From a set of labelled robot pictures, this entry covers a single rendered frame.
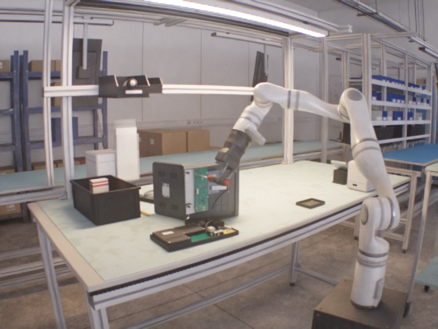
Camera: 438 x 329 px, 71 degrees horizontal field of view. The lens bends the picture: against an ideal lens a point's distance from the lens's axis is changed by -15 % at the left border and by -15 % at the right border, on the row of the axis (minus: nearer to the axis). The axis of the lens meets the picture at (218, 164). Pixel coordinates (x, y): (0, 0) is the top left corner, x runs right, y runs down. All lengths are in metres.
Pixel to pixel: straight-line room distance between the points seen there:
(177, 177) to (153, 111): 4.52
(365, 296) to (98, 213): 0.93
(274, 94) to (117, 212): 0.70
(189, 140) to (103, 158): 3.42
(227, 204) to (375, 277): 0.64
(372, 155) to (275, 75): 6.64
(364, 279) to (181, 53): 5.46
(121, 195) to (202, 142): 3.83
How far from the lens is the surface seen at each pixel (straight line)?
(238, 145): 1.15
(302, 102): 1.23
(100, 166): 1.61
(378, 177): 1.07
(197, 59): 6.31
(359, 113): 1.18
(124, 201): 1.35
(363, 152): 1.09
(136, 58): 5.70
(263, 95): 1.21
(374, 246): 1.01
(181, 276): 1.06
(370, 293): 1.08
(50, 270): 1.77
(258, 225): 1.29
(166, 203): 1.37
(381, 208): 0.99
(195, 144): 5.02
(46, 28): 2.41
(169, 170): 1.33
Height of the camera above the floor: 1.42
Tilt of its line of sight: 10 degrees down
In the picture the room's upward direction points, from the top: straight up
